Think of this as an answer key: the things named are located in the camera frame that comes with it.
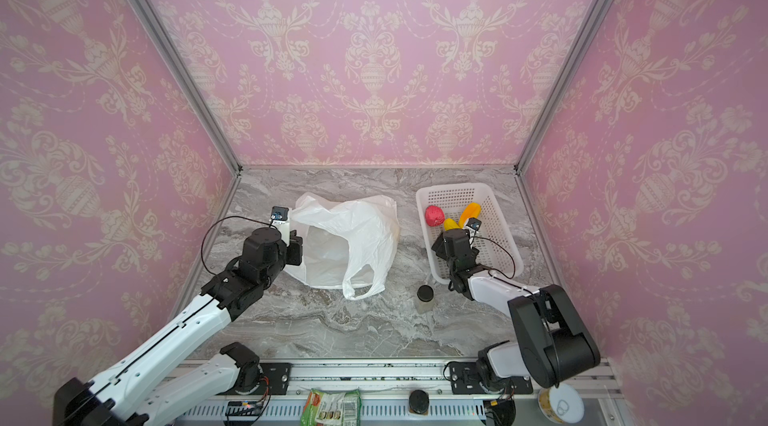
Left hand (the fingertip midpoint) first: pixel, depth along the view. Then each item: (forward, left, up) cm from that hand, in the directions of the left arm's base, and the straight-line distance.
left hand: (297, 233), depth 79 cm
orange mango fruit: (+19, -52, -14) cm, 57 cm away
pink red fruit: (+16, -39, -13) cm, 44 cm away
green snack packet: (-36, -12, -18) cm, 42 cm away
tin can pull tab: (-35, -64, -13) cm, 74 cm away
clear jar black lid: (-13, -34, -9) cm, 38 cm away
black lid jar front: (-35, -32, -17) cm, 50 cm away
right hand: (+7, -44, -12) cm, 46 cm away
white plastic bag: (0, -13, -5) cm, 14 cm away
